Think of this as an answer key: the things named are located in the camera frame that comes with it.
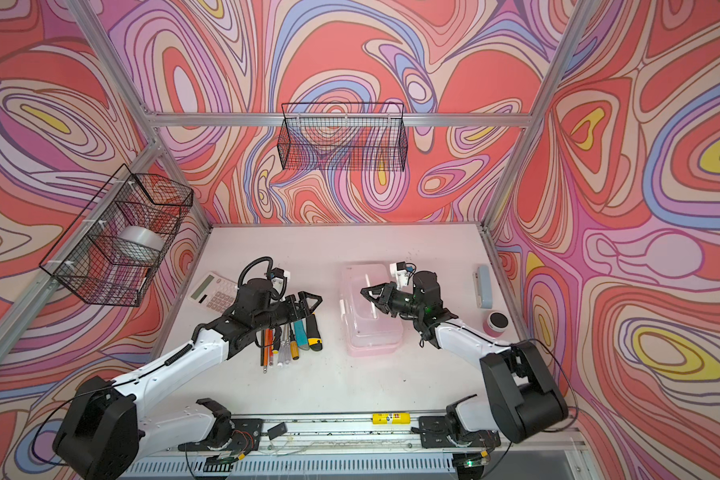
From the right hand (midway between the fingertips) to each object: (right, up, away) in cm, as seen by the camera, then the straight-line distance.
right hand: (364, 298), depth 81 cm
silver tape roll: (-56, +17, -8) cm, 59 cm away
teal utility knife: (-19, -13, +10) cm, 25 cm away
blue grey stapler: (+39, 0, +16) cm, 42 cm away
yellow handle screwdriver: (-21, -15, +7) cm, 27 cm away
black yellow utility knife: (-15, -14, +7) cm, 22 cm away
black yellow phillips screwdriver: (-26, -14, +7) cm, 30 cm away
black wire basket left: (-64, +13, -8) cm, 66 cm away
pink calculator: (-50, 0, +17) cm, 53 cm away
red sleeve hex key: (-28, -15, +5) cm, 32 cm away
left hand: (-13, -1, 0) cm, 13 cm away
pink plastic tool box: (+1, -8, -2) cm, 9 cm away
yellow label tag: (+7, -30, -6) cm, 31 cm away
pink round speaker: (+39, -8, +6) cm, 41 cm away
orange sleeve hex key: (-29, -16, +5) cm, 34 cm away
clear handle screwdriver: (-23, -18, +5) cm, 30 cm away
